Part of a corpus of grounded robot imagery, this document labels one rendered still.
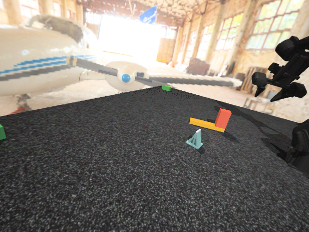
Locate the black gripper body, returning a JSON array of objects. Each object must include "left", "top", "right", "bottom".
[{"left": 252, "top": 65, "right": 307, "bottom": 98}]

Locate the green rectangular block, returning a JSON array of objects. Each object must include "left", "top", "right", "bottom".
[
  {"left": 162, "top": 85, "right": 171, "bottom": 91},
  {"left": 0, "top": 124, "right": 6, "bottom": 140}
]

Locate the pale teal wedge on base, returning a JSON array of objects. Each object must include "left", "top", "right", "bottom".
[{"left": 185, "top": 131, "right": 203, "bottom": 149}]

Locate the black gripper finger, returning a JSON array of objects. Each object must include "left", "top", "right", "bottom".
[
  {"left": 270, "top": 88, "right": 294, "bottom": 102},
  {"left": 255, "top": 86, "right": 266, "bottom": 97}
]

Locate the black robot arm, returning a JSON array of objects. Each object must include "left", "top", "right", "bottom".
[{"left": 268, "top": 36, "right": 309, "bottom": 174}]

